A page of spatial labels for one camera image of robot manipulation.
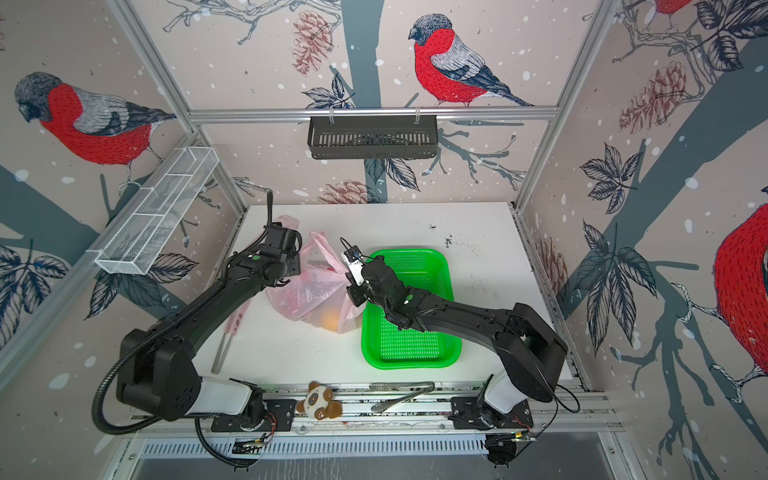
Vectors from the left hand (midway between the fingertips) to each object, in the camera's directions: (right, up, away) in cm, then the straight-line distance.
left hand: (282, 260), depth 85 cm
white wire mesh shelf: (-30, +14, -7) cm, 34 cm away
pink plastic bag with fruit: (+12, -9, -4) cm, 15 cm away
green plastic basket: (+31, -25, 0) cm, 40 cm away
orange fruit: (+14, -17, -2) cm, 22 cm away
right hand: (+19, -4, -5) cm, 20 cm away
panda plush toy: (+14, -35, -11) cm, 39 cm away
